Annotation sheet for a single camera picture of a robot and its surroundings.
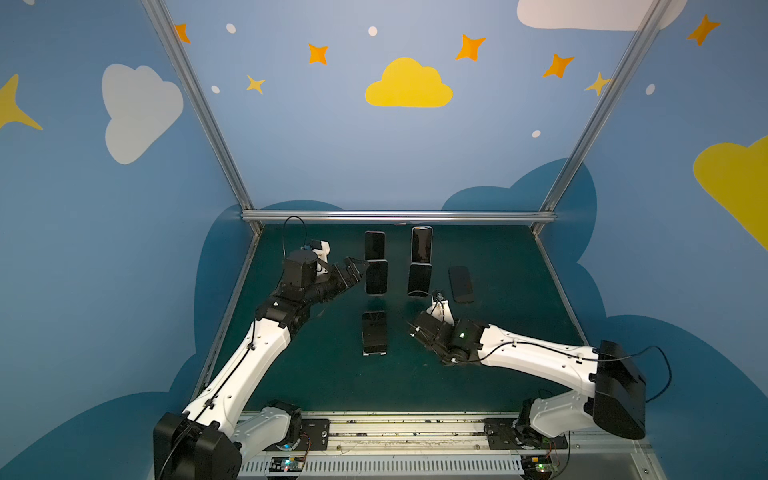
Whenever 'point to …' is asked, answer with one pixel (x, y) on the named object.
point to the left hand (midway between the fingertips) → (363, 271)
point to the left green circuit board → (286, 464)
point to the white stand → (375, 353)
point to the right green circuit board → (539, 465)
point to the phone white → (461, 283)
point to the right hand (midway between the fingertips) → (440, 323)
